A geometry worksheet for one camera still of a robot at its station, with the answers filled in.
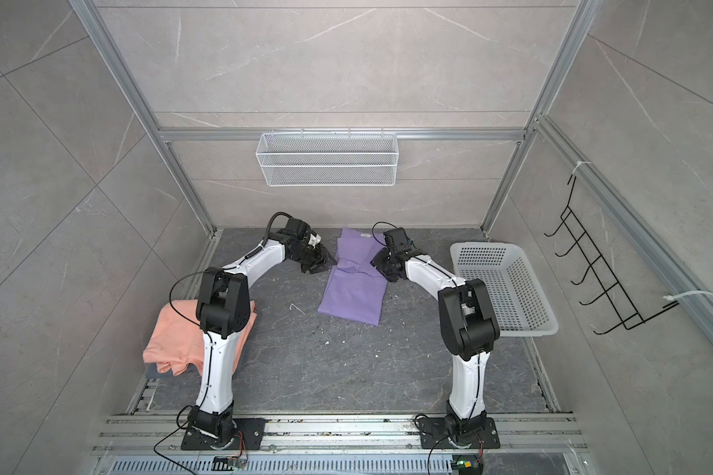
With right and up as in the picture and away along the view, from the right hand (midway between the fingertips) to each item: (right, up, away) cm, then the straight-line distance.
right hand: (374, 261), depth 99 cm
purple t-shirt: (-6, -10, +1) cm, 12 cm away
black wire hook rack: (+52, -10, -38) cm, 65 cm away
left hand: (-14, +1, +1) cm, 14 cm away
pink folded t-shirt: (-56, -21, -19) cm, 63 cm away
